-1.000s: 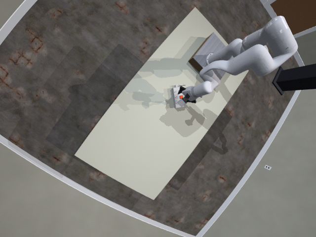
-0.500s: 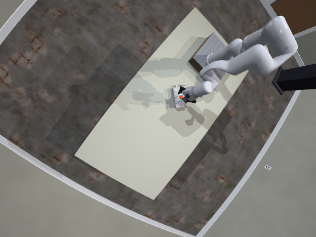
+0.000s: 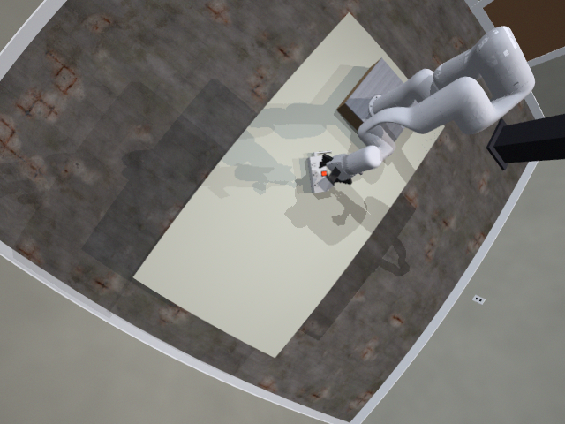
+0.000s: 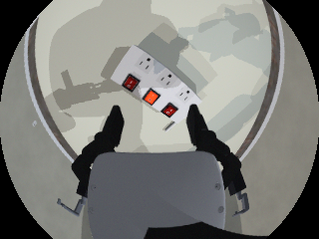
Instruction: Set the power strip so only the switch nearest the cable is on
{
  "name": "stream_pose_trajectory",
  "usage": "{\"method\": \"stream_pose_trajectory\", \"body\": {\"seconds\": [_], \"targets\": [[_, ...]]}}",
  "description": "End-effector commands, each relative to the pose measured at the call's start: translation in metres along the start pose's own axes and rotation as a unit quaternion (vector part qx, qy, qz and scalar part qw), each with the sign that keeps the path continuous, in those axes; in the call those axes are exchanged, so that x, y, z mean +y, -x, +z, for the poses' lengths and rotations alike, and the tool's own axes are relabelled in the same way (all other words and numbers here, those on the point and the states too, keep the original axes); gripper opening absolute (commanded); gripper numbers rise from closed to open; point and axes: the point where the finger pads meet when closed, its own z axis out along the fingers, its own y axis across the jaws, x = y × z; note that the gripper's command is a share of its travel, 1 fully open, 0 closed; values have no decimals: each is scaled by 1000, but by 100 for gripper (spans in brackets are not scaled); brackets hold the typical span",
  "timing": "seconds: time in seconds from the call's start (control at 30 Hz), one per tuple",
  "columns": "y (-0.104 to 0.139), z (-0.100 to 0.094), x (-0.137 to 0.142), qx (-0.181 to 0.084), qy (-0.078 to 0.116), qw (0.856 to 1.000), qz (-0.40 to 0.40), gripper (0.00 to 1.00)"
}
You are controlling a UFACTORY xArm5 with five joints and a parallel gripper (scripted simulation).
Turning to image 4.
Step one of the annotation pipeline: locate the white power strip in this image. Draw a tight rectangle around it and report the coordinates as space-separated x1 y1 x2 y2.
111 45 202 132

